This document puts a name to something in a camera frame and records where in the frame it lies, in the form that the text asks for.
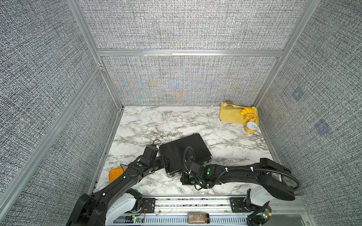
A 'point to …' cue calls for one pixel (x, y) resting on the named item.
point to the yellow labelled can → (250, 127)
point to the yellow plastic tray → (234, 115)
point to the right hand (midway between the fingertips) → (177, 179)
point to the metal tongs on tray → (238, 106)
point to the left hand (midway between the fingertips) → (169, 162)
